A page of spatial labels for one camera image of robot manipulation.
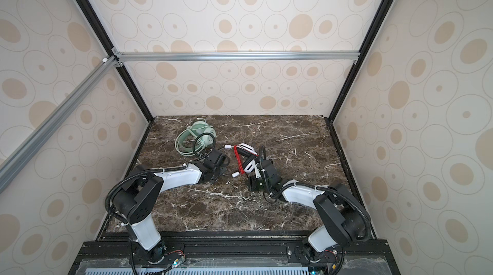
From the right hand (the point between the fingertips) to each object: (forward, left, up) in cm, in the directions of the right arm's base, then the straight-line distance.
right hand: (247, 182), depth 89 cm
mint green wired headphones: (+27, +29, 0) cm, 40 cm away
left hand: (+9, +9, 0) cm, 13 cm away
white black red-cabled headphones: (+10, 0, +6) cm, 12 cm away
